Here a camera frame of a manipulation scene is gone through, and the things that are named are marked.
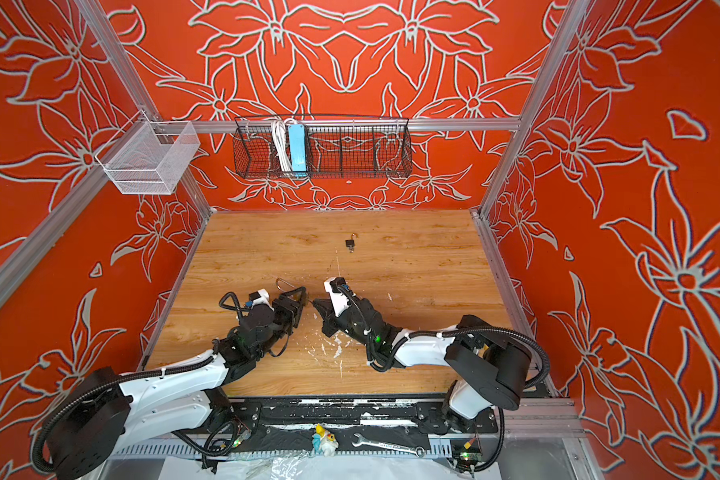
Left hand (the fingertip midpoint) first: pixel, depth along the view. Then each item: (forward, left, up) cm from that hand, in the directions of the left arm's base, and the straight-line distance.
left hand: (308, 292), depth 80 cm
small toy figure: (-32, -8, -11) cm, 35 cm away
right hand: (-3, -1, 0) cm, 3 cm away
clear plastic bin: (+36, +55, +17) cm, 68 cm away
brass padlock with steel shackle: (+3, +10, -2) cm, 10 cm away
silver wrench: (-32, -30, -15) cm, 47 cm away
